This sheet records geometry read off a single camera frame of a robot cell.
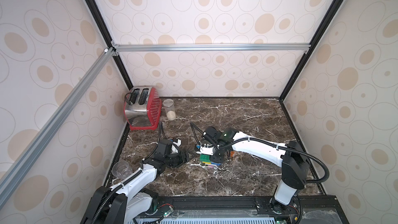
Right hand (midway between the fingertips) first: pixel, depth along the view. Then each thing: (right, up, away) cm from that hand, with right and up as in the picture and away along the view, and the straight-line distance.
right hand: (218, 153), depth 83 cm
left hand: (-12, -2, -2) cm, 12 cm away
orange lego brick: (+9, -2, +6) cm, 11 cm away
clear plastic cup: (-53, -9, +1) cm, 54 cm away
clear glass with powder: (-30, +24, +18) cm, 42 cm away
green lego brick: (-7, +1, -11) cm, 13 cm away
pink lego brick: (-4, -8, +3) cm, 9 cm away
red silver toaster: (-43, +26, +7) cm, 51 cm away
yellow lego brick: (-7, -5, 0) cm, 8 cm away
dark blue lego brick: (-1, -6, +2) cm, 7 cm away
